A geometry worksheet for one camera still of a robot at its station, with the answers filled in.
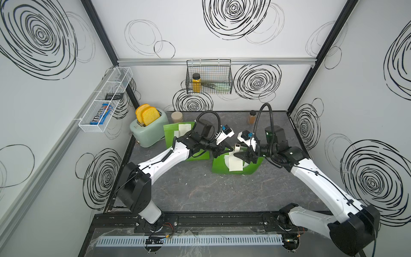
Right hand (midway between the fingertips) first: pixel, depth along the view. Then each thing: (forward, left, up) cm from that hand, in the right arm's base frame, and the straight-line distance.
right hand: (241, 146), depth 73 cm
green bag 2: (-4, +10, -12) cm, 16 cm away
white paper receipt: (-4, +3, -9) cm, 10 cm away
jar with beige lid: (+34, +38, -18) cm, 54 cm away
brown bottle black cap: (+34, -13, -20) cm, 42 cm away
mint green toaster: (+12, +48, -8) cm, 50 cm away
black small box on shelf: (+20, +61, +12) cm, 65 cm away
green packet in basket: (+32, +8, +9) cm, 35 cm away
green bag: (+10, +36, -3) cm, 38 cm away
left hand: (0, +4, -3) cm, 5 cm away
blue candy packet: (+8, +63, +12) cm, 65 cm away
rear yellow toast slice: (+23, +56, -2) cm, 60 cm away
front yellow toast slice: (+22, +50, -4) cm, 55 cm away
